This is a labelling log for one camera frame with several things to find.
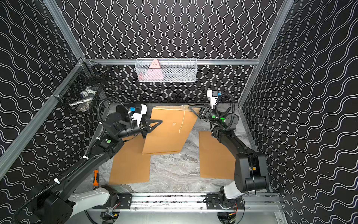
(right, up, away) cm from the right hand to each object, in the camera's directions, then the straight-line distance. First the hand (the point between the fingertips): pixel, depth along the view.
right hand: (188, 107), depth 66 cm
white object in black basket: (-62, +8, +20) cm, 65 cm away
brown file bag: (-9, -14, +4) cm, 17 cm away
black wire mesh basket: (-65, +11, +20) cm, 69 cm away
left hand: (-13, -5, -3) cm, 14 cm away
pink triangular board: (-21, +23, +23) cm, 39 cm away
